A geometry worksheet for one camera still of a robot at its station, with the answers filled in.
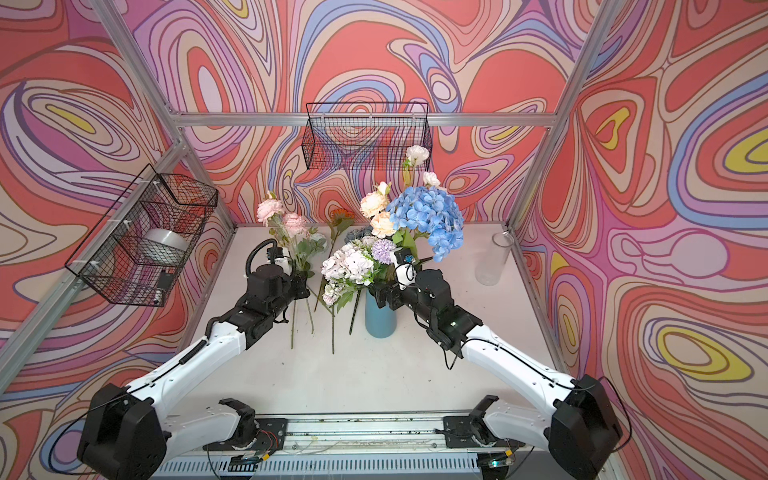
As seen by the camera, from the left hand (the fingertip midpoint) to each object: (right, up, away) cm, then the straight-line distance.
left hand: (310, 270), depth 83 cm
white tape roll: (-32, +7, -12) cm, 35 cm away
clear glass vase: (+56, 0, +16) cm, 58 cm away
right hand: (+22, -2, -6) cm, 22 cm away
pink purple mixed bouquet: (+14, +2, -15) cm, 21 cm away
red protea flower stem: (+3, +19, +34) cm, 39 cm away
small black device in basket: (-34, -2, -9) cm, 35 cm away
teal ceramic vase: (+19, -14, -3) cm, 24 cm away
